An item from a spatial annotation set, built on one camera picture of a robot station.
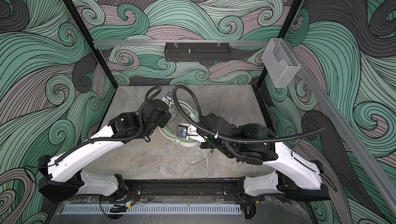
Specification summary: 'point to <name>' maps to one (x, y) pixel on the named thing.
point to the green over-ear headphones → (169, 130)
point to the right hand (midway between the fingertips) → (201, 121)
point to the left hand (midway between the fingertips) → (164, 106)
